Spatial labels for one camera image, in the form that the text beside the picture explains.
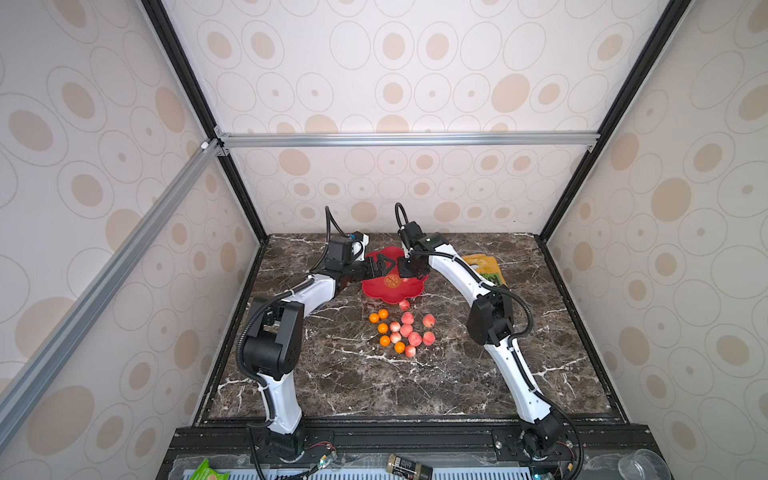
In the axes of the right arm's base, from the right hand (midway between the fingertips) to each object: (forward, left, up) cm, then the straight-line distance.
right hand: (416, 269), depth 103 cm
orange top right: (-16, +11, -3) cm, 19 cm away
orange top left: (-18, +14, -3) cm, 23 cm away
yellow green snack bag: (+6, -26, -5) cm, 27 cm away
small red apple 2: (-13, +4, -3) cm, 14 cm away
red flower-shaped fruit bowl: (-4, +8, -6) cm, 11 cm away
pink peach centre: (-22, +3, -3) cm, 22 cm away
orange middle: (-22, +10, -3) cm, 24 cm away
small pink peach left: (-21, +6, -3) cm, 22 cm away
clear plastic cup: (-53, -54, -7) cm, 76 cm away
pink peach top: (-18, +3, -3) cm, 18 cm away
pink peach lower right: (-24, -4, -3) cm, 25 cm away
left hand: (-6, +8, +11) cm, 15 cm away
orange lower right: (-27, +5, -4) cm, 28 cm away
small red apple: (-29, +2, -3) cm, 29 cm away
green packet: (-60, +49, -2) cm, 77 cm away
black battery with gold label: (-57, +4, -2) cm, 57 cm away
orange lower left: (-25, +10, -3) cm, 27 cm away
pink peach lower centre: (-25, +1, -3) cm, 25 cm away
